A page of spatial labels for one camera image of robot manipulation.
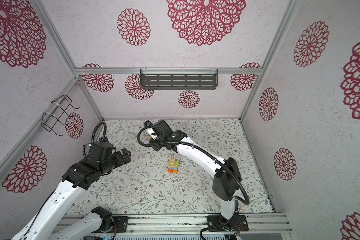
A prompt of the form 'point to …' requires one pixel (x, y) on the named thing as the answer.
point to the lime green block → (176, 163)
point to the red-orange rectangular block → (170, 170)
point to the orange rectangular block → (175, 171)
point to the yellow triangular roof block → (149, 138)
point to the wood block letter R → (172, 158)
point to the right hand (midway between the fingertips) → (154, 136)
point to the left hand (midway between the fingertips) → (123, 158)
